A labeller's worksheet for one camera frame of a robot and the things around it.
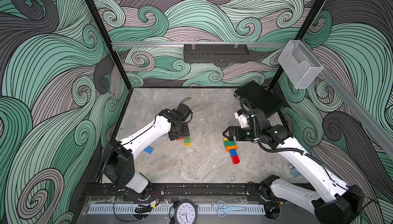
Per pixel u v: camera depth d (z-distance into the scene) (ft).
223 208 2.28
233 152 2.82
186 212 2.17
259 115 1.84
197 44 3.06
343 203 1.18
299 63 2.59
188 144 2.93
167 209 2.29
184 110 2.16
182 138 2.66
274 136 1.64
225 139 2.25
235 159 2.68
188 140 2.82
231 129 2.16
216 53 3.15
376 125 1.73
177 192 2.45
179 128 2.16
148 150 2.82
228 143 2.90
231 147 2.88
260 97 3.64
